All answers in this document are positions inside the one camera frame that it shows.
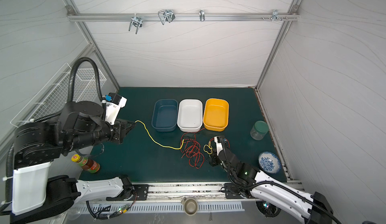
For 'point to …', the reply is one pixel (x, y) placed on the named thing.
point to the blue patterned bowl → (269, 162)
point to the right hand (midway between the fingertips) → (210, 146)
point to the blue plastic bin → (165, 115)
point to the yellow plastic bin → (216, 114)
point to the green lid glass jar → (258, 130)
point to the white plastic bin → (190, 115)
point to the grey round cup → (190, 206)
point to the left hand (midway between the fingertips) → (138, 122)
